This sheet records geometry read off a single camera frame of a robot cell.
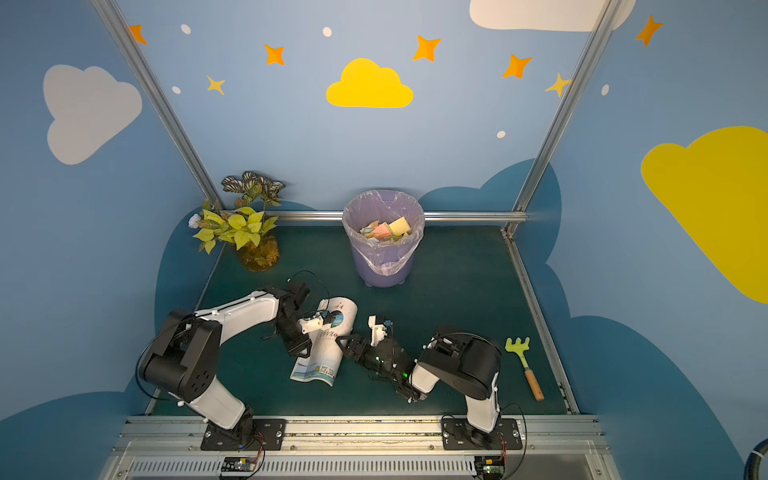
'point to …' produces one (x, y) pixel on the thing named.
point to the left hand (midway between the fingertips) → (303, 343)
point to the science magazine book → (326, 353)
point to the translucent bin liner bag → (384, 205)
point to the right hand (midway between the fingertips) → (341, 342)
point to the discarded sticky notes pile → (393, 232)
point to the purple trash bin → (373, 279)
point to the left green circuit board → (239, 464)
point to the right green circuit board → (490, 467)
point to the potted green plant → (246, 226)
